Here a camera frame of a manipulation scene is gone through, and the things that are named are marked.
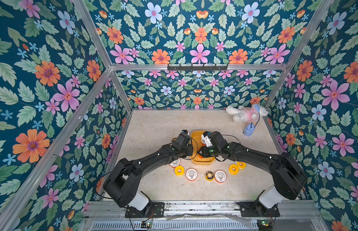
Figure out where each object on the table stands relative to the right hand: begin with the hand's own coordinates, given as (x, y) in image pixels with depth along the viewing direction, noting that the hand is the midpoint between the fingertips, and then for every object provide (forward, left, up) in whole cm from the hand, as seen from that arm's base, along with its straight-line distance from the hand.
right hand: (199, 151), depth 86 cm
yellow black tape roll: (-11, -6, -9) cm, 16 cm away
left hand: (+3, +4, 0) cm, 4 cm away
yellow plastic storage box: (-3, +2, -5) cm, 6 cm away
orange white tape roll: (-5, +15, -7) cm, 18 cm away
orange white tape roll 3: (-12, -13, -9) cm, 19 cm away
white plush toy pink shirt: (+31, -33, 0) cm, 45 cm away
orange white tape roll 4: (+1, -2, +10) cm, 10 cm away
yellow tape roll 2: (-7, -21, -8) cm, 24 cm away
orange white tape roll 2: (-11, +4, -9) cm, 15 cm away
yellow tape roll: (-9, +12, -8) cm, 17 cm away
